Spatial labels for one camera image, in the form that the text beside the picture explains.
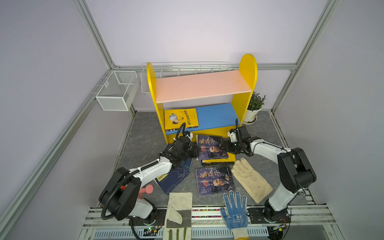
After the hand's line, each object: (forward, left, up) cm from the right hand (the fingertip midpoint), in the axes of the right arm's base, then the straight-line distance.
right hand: (223, 149), depth 93 cm
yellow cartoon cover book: (+15, +31, +13) cm, 37 cm away
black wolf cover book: (-2, +22, +24) cm, 33 cm away
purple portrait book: (-1, +9, +4) cm, 10 cm away
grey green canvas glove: (-38, +25, -3) cm, 46 cm away
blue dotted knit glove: (-37, -4, -4) cm, 38 cm away
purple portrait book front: (-18, +6, -4) cm, 20 cm away
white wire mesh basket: (+31, +68, +23) cm, 78 cm away
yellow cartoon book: (-7, -4, -3) cm, 8 cm away
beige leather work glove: (-18, -15, -4) cm, 24 cm away
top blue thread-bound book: (-12, +26, -1) cm, 29 cm away
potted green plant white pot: (+27, -23, +12) cm, 38 cm away
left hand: (-4, +14, +7) cm, 17 cm away
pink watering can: (-26, +40, +7) cm, 48 cm away
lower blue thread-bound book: (-19, +33, -4) cm, 38 cm away
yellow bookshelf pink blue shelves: (+32, +10, +8) cm, 34 cm away
